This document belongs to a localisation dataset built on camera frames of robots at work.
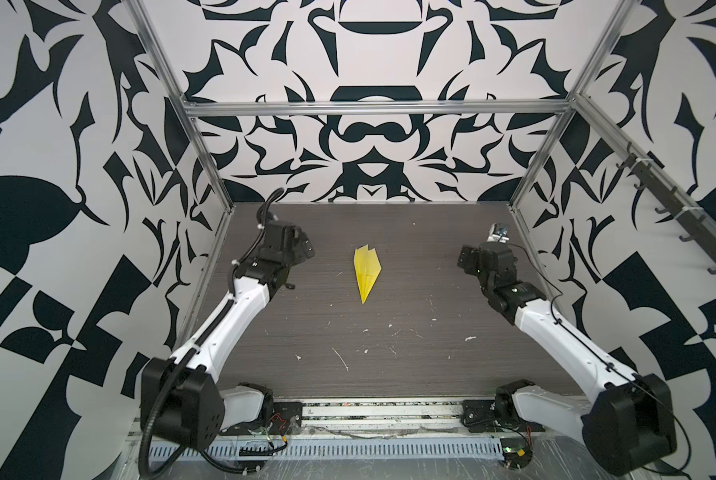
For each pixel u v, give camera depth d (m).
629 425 0.40
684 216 0.59
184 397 0.40
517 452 0.71
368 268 0.99
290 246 0.65
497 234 0.71
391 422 0.74
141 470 0.34
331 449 0.65
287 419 0.74
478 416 0.74
